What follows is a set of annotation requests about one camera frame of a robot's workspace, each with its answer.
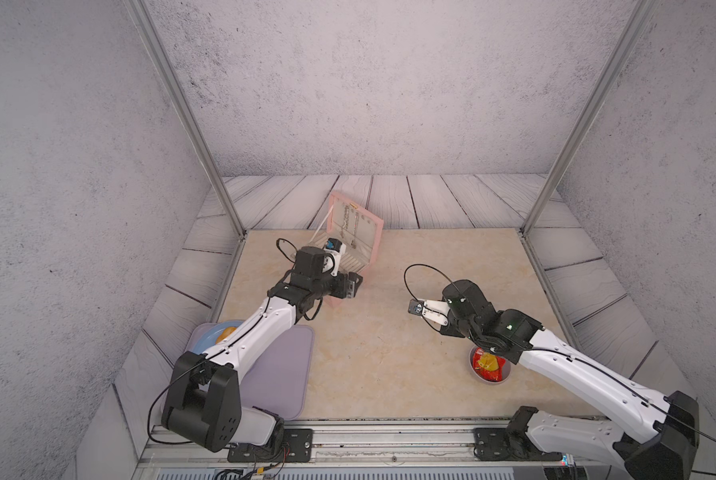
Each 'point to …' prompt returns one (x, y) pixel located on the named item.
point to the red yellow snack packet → (487, 365)
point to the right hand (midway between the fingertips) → (446, 298)
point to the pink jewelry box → (350, 240)
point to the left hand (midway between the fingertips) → (354, 276)
